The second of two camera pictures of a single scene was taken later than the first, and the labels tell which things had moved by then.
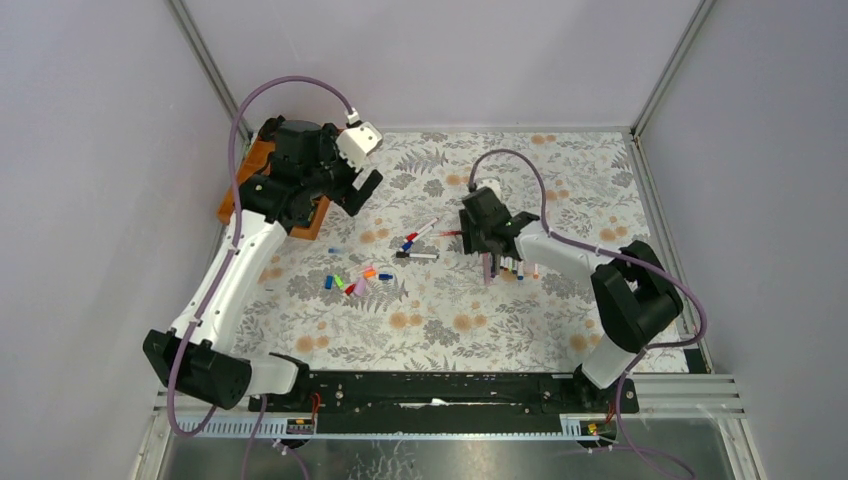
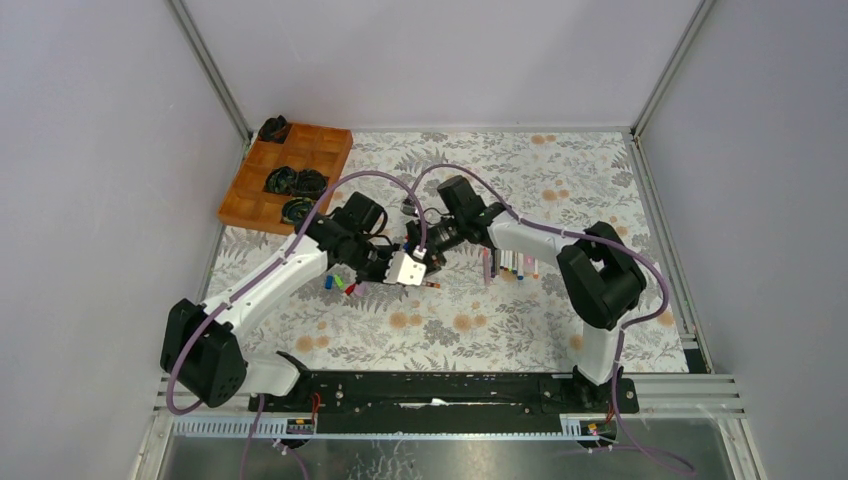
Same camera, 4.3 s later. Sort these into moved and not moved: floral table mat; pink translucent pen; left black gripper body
Moved: left black gripper body
Not moved: floral table mat; pink translucent pen
